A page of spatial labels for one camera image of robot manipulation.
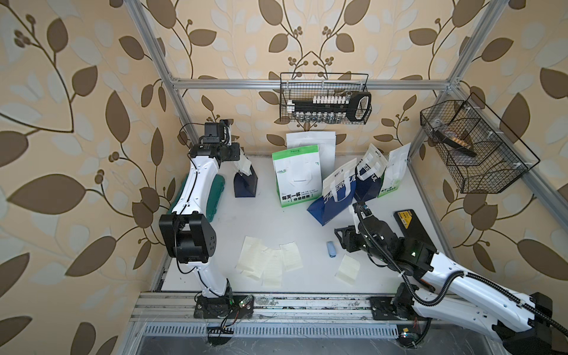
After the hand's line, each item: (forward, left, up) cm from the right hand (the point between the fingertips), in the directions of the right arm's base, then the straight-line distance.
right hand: (340, 230), depth 74 cm
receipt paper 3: (-8, -4, -18) cm, 20 cm away
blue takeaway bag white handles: (+17, -2, -2) cm, 18 cm away
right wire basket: (+18, -48, +17) cm, 54 cm away
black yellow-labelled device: (+8, -34, -17) cm, 39 cm away
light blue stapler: (-1, +2, -15) cm, 15 cm away
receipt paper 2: (-1, +17, -18) cm, 25 cm away
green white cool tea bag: (+26, +13, -1) cm, 29 cm away
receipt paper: (-7, +25, -18) cm, 31 cm away
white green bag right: (+29, -29, +1) cm, 41 cm away
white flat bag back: (+43, 0, +3) cm, 43 cm away
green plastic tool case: (+24, +51, -13) cm, 58 cm away
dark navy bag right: (+26, -17, -1) cm, 31 cm away
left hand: (+32, +41, +12) cm, 53 cm away
